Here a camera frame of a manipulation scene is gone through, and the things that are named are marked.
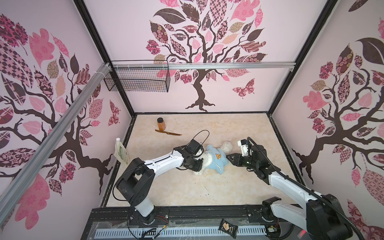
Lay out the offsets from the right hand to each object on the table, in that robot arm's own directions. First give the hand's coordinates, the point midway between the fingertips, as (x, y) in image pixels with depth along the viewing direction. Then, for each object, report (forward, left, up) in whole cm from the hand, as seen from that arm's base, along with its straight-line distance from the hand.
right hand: (228, 155), depth 84 cm
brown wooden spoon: (+25, +40, -11) cm, 48 cm away
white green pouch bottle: (+4, +63, -1) cm, 64 cm away
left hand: (-5, +17, -7) cm, 19 cm away
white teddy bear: (+9, -1, -5) cm, 10 cm away
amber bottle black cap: (+28, +43, -3) cm, 52 cm away
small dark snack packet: (-34, +4, -10) cm, 36 cm away
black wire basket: (+68, +65, +6) cm, 94 cm away
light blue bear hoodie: (-2, +5, -3) cm, 6 cm away
